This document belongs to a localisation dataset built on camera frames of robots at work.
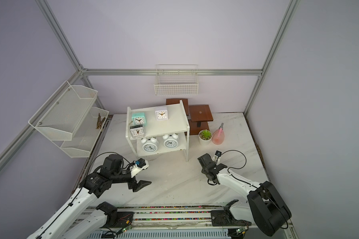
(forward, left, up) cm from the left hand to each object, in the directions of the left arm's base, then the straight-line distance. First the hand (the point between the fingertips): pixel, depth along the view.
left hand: (146, 176), depth 74 cm
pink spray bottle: (+30, -42, -5) cm, 52 cm away
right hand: (+9, -36, -13) cm, 39 cm away
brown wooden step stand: (+42, -29, +1) cm, 51 cm away
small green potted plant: (+28, -33, -4) cm, 44 cm away
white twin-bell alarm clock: (+13, -2, +9) cm, 16 cm away
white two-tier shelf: (+16, -6, +19) cm, 25 cm away
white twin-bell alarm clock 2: (+16, -12, +8) cm, 22 cm away
